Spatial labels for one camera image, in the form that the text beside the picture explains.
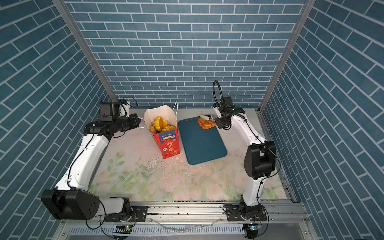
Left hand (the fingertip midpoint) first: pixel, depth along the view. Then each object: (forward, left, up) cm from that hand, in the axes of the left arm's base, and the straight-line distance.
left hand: (141, 118), depth 77 cm
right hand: (+8, -44, -11) cm, 46 cm away
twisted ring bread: (+1, -3, -11) cm, 11 cm away
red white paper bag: (-7, -13, -12) cm, 19 cm away
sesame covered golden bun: (+2, -13, -10) cm, 16 cm away
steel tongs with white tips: (+14, -36, -14) cm, 41 cm away
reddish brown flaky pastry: (+16, -36, -24) cm, 46 cm away
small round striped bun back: (+5, -7, -10) cm, 13 cm away
